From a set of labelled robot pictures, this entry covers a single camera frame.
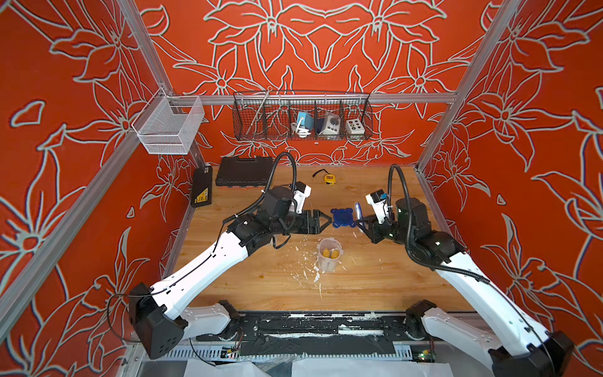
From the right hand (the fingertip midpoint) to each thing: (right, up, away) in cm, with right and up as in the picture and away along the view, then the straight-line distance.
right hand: (355, 220), depth 73 cm
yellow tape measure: (-3, +14, +38) cm, 41 cm away
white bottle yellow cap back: (-9, -12, +5) cm, 16 cm away
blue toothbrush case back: (+1, +3, 0) cm, 3 cm away
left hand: (-10, +1, -5) cm, 11 cm away
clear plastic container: (-7, -12, +8) cm, 15 cm away
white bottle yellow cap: (-6, -12, +5) cm, 14 cm away
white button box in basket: (+5, +36, +22) cm, 42 cm away
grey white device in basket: (-5, +35, +18) cm, 40 cm away
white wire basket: (-72, +36, +22) cm, 84 cm away
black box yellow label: (-65, +11, +39) cm, 77 cm away
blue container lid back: (+1, -2, +25) cm, 25 cm away
